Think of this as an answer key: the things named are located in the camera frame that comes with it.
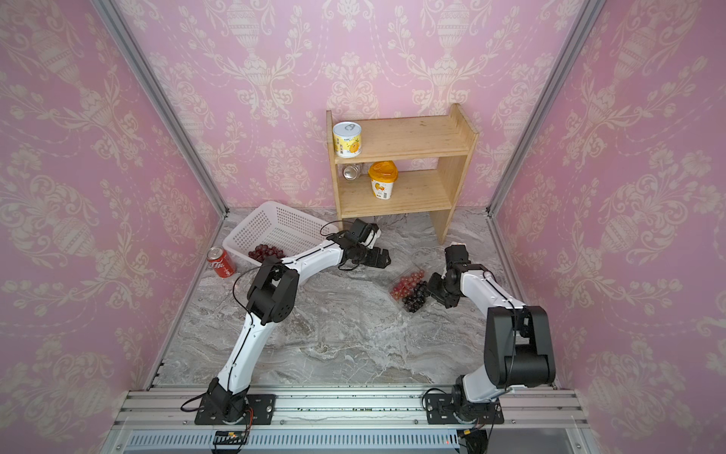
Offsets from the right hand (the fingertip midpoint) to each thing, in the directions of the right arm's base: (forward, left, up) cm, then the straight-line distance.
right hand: (432, 292), depth 92 cm
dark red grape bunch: (+18, +58, +3) cm, 61 cm away
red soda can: (+11, +69, +7) cm, 70 cm away
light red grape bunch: (+2, +8, +1) cm, 9 cm away
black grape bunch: (-1, +5, -2) cm, 6 cm away
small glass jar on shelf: (+35, +24, +23) cm, 48 cm away
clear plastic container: (+9, +7, -3) cm, 12 cm away
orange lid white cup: (+28, +14, +26) cm, 41 cm away
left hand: (+15, +15, -2) cm, 21 cm away
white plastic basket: (+33, +55, -1) cm, 64 cm away
